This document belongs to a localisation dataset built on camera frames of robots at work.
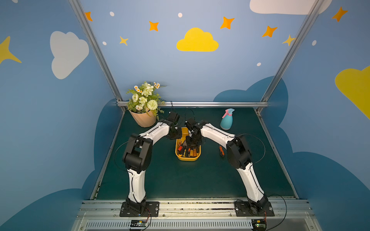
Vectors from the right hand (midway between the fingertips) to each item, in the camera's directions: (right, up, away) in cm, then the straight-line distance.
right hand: (191, 144), depth 97 cm
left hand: (-8, +7, +1) cm, 11 cm away
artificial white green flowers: (-28, +30, -10) cm, 43 cm away
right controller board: (+34, -38, -24) cm, 57 cm away
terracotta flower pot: (-32, +17, 0) cm, 36 cm away
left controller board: (-28, -37, -26) cm, 53 cm away
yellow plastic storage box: (-5, -4, -4) cm, 8 cm away
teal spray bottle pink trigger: (+26, +16, +6) cm, 31 cm away
